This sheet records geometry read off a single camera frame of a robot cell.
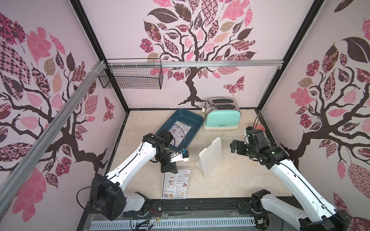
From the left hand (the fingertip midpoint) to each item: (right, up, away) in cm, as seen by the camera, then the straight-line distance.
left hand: (173, 172), depth 73 cm
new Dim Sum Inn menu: (+1, +20, +34) cm, 39 cm away
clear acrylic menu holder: (+19, +7, +1) cm, 21 cm away
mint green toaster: (+31, +32, +22) cm, 50 cm away
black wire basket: (-29, +59, +22) cm, 69 cm away
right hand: (+35, +14, +4) cm, 38 cm away
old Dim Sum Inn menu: (+1, -9, +4) cm, 10 cm away
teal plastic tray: (+12, +28, +38) cm, 48 cm away
